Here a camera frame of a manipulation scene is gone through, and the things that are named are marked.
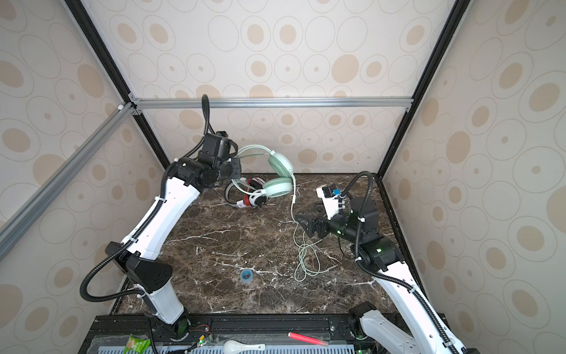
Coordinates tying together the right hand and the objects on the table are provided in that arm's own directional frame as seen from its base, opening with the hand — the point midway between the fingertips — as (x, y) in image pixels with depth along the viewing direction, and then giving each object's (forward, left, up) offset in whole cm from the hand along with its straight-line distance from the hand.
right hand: (307, 210), depth 67 cm
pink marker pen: (-29, 0, -30) cm, 42 cm away
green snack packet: (-31, +54, -28) cm, 68 cm away
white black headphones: (+24, +20, -22) cm, 39 cm away
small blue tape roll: (-8, +23, -31) cm, 39 cm away
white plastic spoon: (-32, +25, -30) cm, 50 cm away
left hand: (+17, +21, +5) cm, 28 cm away
